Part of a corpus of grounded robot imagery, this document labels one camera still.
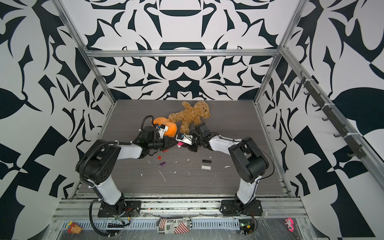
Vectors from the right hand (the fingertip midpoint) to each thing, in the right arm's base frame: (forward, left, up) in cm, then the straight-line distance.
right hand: (182, 139), depth 92 cm
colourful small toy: (-43, +47, -2) cm, 64 cm away
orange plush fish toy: (+9, +7, +2) cm, 11 cm away
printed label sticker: (-42, +3, -4) cm, 42 cm away
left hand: (-1, +2, +1) cm, 3 cm away
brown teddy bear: (+19, -5, -1) cm, 20 cm away
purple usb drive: (-12, +12, -6) cm, 18 cm away
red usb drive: (-4, +11, -6) cm, 13 cm away
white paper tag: (-15, -14, -6) cm, 22 cm away
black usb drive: (-11, -14, -6) cm, 19 cm away
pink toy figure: (-42, -51, -6) cm, 66 cm away
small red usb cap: (-9, +14, -6) cm, 17 cm away
